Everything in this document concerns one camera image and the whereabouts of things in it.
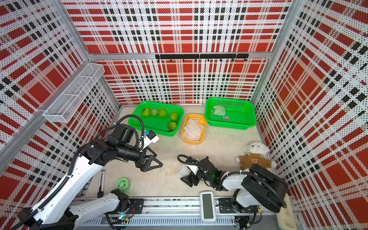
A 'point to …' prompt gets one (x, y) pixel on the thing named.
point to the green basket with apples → (163, 118)
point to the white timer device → (208, 207)
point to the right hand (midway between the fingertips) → (187, 173)
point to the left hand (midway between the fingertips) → (158, 160)
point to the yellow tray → (193, 128)
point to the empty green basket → (230, 113)
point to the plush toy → (255, 152)
